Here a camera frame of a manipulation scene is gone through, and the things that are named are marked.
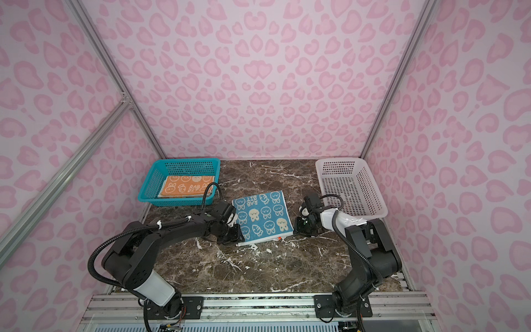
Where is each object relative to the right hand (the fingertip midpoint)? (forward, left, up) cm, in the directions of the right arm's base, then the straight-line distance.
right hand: (295, 230), depth 90 cm
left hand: (-4, +22, 0) cm, 22 cm away
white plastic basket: (+31, -30, -2) cm, 43 cm away
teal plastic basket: (+40, +64, -4) cm, 75 cm away
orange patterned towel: (+22, +54, +2) cm, 58 cm away
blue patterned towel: (+7, +15, -2) cm, 16 cm away
